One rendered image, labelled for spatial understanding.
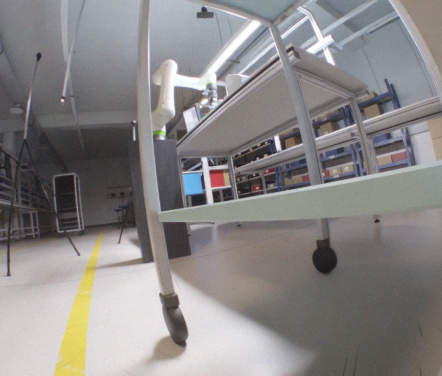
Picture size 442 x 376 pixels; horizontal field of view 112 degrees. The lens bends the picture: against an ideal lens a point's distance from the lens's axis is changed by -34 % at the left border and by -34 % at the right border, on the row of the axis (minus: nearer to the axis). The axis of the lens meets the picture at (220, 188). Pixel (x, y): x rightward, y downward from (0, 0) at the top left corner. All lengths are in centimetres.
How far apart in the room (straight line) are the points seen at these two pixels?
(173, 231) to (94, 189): 1189
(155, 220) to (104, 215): 1266
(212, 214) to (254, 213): 7
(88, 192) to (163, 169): 1184
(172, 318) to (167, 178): 113
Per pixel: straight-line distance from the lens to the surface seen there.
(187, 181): 377
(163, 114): 154
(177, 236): 150
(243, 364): 47
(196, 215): 28
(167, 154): 154
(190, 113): 378
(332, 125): 552
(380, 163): 490
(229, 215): 21
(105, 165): 1348
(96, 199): 1318
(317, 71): 143
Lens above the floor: 31
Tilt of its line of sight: 4 degrees up
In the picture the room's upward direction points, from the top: 8 degrees counter-clockwise
